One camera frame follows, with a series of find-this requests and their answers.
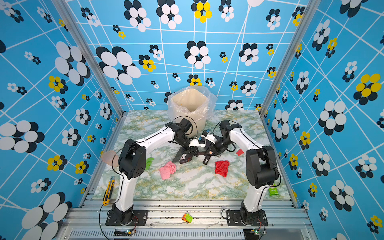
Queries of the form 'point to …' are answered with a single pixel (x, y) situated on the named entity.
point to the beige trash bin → (191, 104)
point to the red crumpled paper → (221, 167)
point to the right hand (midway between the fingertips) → (209, 153)
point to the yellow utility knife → (108, 191)
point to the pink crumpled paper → (165, 171)
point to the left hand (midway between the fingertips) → (198, 151)
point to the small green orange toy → (187, 218)
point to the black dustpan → (207, 155)
